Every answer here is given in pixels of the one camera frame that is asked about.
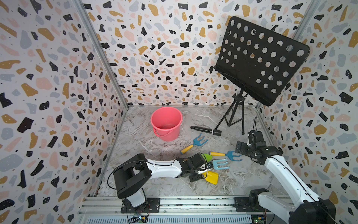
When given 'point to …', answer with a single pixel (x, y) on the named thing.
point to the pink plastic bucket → (166, 122)
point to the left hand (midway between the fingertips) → (201, 171)
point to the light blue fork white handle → (215, 164)
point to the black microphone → (211, 131)
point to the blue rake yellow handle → (197, 142)
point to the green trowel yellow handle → (208, 157)
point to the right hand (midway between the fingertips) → (243, 148)
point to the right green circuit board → (258, 219)
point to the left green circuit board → (139, 219)
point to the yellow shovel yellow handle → (212, 177)
